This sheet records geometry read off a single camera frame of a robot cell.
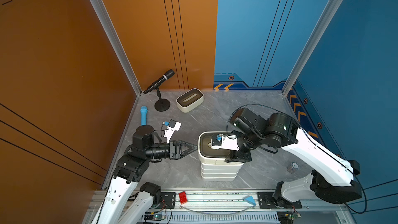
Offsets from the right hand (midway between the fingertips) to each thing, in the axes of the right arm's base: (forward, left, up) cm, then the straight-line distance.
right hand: (227, 150), depth 59 cm
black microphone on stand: (+46, +40, -26) cm, 66 cm away
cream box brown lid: (+47, +20, -23) cm, 56 cm away
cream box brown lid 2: (-3, +6, -3) cm, 7 cm away
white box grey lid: (-3, +6, -11) cm, 12 cm away
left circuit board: (-18, +32, -30) cm, 48 cm away
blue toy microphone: (+39, +51, -25) cm, 70 cm away
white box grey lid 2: (-3, +2, -17) cm, 18 cm away
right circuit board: (-18, -29, -30) cm, 45 cm away
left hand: (+1, +13, 0) cm, 13 cm away
